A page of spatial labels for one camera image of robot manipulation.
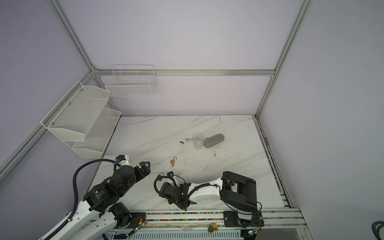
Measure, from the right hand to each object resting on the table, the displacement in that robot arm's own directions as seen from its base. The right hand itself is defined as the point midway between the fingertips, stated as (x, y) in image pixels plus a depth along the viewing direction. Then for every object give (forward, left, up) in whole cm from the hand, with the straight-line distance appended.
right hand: (169, 194), depth 82 cm
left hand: (+8, +12, +16) cm, 21 cm away
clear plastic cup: (+37, -16, +1) cm, 40 cm away
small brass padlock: (+20, +1, -1) cm, 20 cm away
